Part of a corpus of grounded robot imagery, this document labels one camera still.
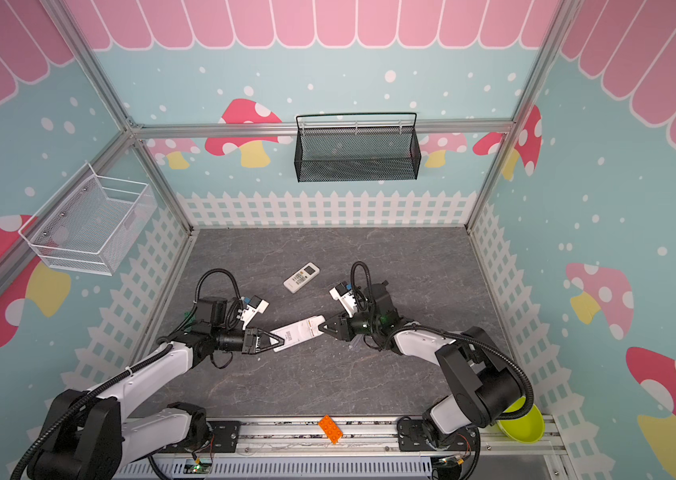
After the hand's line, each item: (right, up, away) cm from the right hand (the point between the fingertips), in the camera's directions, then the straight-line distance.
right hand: (321, 326), depth 82 cm
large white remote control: (-6, -1, -2) cm, 7 cm away
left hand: (-10, -5, -5) cm, 12 cm away
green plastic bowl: (+52, -24, -7) cm, 57 cm away
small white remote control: (-12, +10, +21) cm, 26 cm away
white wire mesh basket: (-97, +33, +39) cm, 109 cm away
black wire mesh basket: (+10, +52, +13) cm, 55 cm away
